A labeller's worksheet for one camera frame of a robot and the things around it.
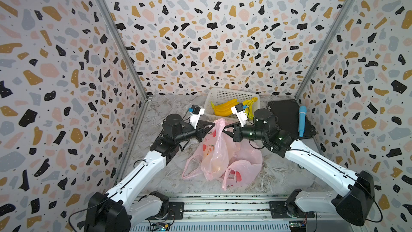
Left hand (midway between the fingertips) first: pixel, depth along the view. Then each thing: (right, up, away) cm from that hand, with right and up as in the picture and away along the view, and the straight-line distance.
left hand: (215, 125), depth 70 cm
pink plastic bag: (+2, -9, -4) cm, 10 cm away
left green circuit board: (-24, -45, 0) cm, 51 cm away
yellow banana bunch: (0, -19, +2) cm, 19 cm away
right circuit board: (+37, -45, +1) cm, 58 cm away
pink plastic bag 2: (+15, -18, +10) cm, 25 cm away
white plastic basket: (+3, +17, +46) cm, 50 cm away
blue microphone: (+55, +6, +31) cm, 64 cm away
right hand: (+3, -2, -2) cm, 4 cm away
